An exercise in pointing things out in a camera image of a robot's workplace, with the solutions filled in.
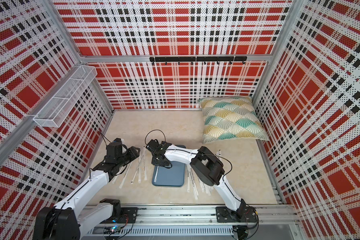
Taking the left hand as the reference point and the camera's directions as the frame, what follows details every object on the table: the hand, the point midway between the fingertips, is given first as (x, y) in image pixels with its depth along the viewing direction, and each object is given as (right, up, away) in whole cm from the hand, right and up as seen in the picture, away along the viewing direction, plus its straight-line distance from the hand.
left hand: (140, 151), depth 87 cm
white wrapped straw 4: (+36, -18, -4) cm, 41 cm away
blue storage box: (+20, -15, -2) cm, 25 cm away
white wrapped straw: (-2, -9, +4) cm, 10 cm away
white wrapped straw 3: (+28, -19, -3) cm, 34 cm away
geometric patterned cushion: (+55, +20, +6) cm, 59 cm away
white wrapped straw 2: (+32, -20, -5) cm, 38 cm away
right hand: (+10, -8, +4) cm, 13 cm away
